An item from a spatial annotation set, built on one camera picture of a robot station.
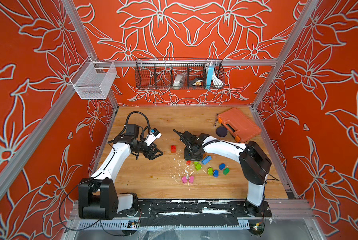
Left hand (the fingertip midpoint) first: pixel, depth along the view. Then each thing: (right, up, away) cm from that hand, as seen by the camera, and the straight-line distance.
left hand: (157, 148), depth 82 cm
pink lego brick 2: (+20, -18, +1) cm, 27 cm away
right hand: (+16, -8, +4) cm, 18 cm away
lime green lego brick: (+23, -10, +5) cm, 25 cm away
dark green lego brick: (+40, -14, +2) cm, 42 cm away
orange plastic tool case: (+56, +10, +18) cm, 59 cm away
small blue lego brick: (+33, -15, +1) cm, 37 cm away
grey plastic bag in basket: (+13, +42, +11) cm, 46 cm away
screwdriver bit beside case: (+39, +13, +25) cm, 48 cm away
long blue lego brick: (+29, -8, +5) cm, 31 cm away
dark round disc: (+43, +7, +22) cm, 49 cm away
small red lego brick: (+9, -3, +15) cm, 17 cm away
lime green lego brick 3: (+30, -14, +1) cm, 33 cm away
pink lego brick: (+15, -18, 0) cm, 23 cm away
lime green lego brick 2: (+24, -12, +3) cm, 27 cm away
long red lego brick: (+18, -10, +7) cm, 22 cm away
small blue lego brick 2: (+38, -12, +3) cm, 39 cm away
